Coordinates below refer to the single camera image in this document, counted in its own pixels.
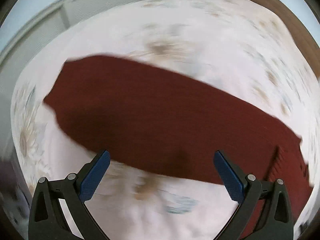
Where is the dark red knit sweater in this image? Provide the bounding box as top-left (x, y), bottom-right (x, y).
top-left (43, 52), bottom-right (315, 239)

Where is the pink floral bed sheet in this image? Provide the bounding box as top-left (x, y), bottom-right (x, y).
top-left (11, 0), bottom-right (319, 239)

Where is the white cabinet left side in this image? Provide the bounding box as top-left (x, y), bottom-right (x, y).
top-left (0, 0), bottom-right (186, 68)

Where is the wooden headboard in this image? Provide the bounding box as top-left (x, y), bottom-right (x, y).
top-left (250, 0), bottom-right (319, 78)

